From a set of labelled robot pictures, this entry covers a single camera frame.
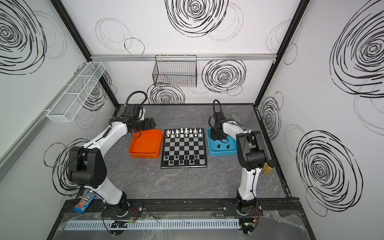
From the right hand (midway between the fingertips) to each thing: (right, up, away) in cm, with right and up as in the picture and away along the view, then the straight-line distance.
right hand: (212, 136), depth 99 cm
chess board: (-19, -7, -5) cm, 21 cm away
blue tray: (+3, -8, -3) cm, 9 cm away
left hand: (-39, +9, -7) cm, 41 cm away
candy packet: (-68, -31, -25) cm, 79 cm away
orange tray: (-41, -5, -5) cm, 42 cm away
